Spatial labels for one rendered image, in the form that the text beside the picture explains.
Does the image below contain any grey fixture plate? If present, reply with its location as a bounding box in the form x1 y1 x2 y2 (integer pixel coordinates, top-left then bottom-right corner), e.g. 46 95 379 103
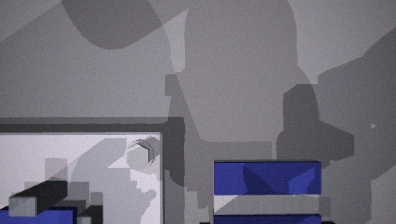
0 131 165 224

